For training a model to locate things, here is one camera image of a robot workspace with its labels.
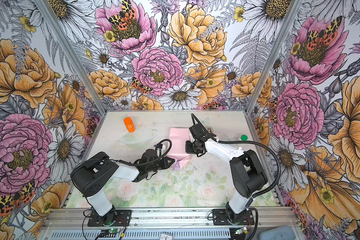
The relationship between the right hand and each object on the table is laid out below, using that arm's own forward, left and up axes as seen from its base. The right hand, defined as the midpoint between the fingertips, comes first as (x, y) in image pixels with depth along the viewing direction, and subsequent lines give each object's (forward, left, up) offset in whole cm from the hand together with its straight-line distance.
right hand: (187, 154), depth 89 cm
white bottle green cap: (+9, -35, +2) cm, 37 cm away
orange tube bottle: (+24, +39, +1) cm, 46 cm away
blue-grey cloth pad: (-38, -42, -5) cm, 57 cm away
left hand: (-4, +8, -5) cm, 10 cm away
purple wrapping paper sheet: (-1, +6, -1) cm, 6 cm away
